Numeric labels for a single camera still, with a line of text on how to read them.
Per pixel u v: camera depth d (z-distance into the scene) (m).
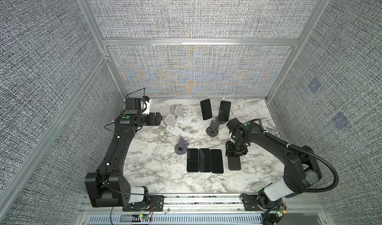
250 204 0.73
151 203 0.73
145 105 0.67
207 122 1.00
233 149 0.75
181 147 0.87
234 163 0.82
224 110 0.98
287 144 0.48
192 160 0.86
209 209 0.73
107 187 0.37
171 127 0.96
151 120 0.71
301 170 0.44
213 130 0.95
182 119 1.00
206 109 1.00
